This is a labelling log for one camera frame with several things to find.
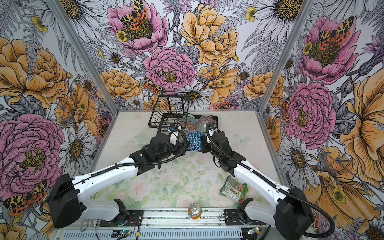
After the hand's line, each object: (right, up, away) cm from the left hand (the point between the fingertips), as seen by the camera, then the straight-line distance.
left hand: (183, 143), depth 79 cm
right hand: (+10, +1, +2) cm, 10 cm away
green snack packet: (+26, -25, +1) cm, 36 cm away
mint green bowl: (+2, +15, +29) cm, 33 cm away
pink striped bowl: (+15, +14, +33) cm, 39 cm away
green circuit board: (-29, -42, -7) cm, 51 cm away
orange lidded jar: (+6, -29, -11) cm, 32 cm away
